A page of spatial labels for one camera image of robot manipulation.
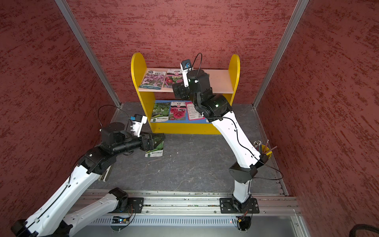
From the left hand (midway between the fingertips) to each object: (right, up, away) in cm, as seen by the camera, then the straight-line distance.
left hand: (159, 140), depth 65 cm
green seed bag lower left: (-7, +14, +32) cm, 36 cm away
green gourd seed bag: (-8, -13, +27) cm, 31 cm away
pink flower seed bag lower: (+5, +14, +32) cm, 36 cm away
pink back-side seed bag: (+16, +12, +30) cm, 36 cm away
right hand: (+12, +25, 0) cm, 28 cm away
